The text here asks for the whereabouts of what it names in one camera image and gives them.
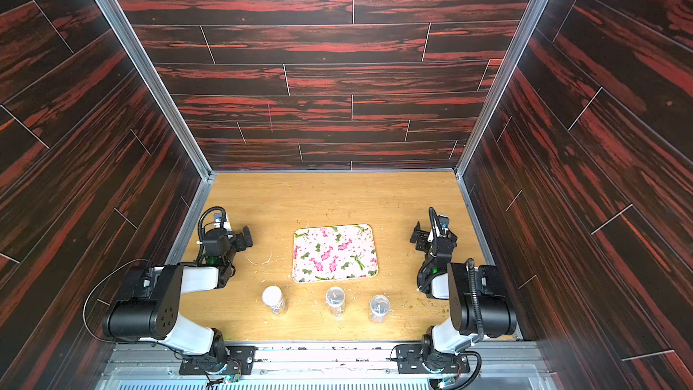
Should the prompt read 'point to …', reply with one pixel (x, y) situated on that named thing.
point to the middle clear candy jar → (335, 297)
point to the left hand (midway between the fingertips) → (235, 229)
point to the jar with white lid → (272, 296)
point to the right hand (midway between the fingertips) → (439, 226)
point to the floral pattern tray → (333, 252)
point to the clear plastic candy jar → (379, 307)
